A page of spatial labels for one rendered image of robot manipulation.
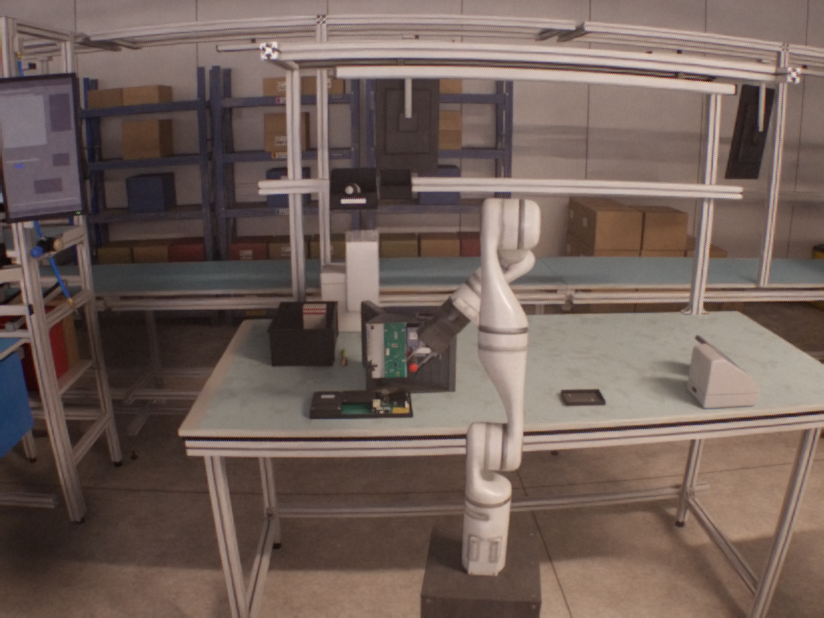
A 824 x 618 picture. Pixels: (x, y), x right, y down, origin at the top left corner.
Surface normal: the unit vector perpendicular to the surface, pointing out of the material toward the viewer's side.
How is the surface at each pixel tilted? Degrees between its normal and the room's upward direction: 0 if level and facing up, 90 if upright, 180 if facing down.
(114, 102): 90
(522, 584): 0
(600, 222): 90
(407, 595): 0
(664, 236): 90
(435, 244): 90
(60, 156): 101
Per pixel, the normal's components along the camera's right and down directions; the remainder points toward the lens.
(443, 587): 0.00, -0.96
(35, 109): 0.46, 0.44
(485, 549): -0.13, 0.29
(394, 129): 0.10, 0.42
